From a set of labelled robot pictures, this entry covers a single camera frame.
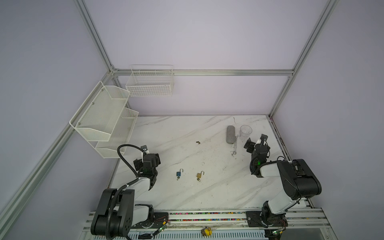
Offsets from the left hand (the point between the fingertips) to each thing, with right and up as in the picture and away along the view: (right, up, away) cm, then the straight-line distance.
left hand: (145, 157), depth 89 cm
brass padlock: (+33, -11, -1) cm, 35 cm away
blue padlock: (+20, -10, 0) cm, 23 cm away
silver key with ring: (+33, -13, -1) cm, 35 cm away
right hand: (+69, +11, +4) cm, 70 cm away
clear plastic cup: (+67, +16, +18) cm, 71 cm away
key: (+21, -12, -1) cm, 24 cm away
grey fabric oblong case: (+56, +13, +16) cm, 60 cm away
